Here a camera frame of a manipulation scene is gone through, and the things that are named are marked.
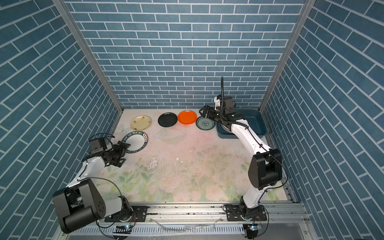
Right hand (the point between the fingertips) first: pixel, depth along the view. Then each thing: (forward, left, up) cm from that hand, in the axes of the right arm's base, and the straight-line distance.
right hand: (204, 111), depth 85 cm
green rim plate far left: (-8, +45, -24) cm, 52 cm away
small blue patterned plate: (+12, 0, -25) cm, 27 cm away
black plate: (+12, +28, -22) cm, 38 cm away
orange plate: (+17, +14, -24) cm, 33 cm away
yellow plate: (+8, +48, -24) cm, 55 cm away
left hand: (-19, +43, -15) cm, 50 cm away
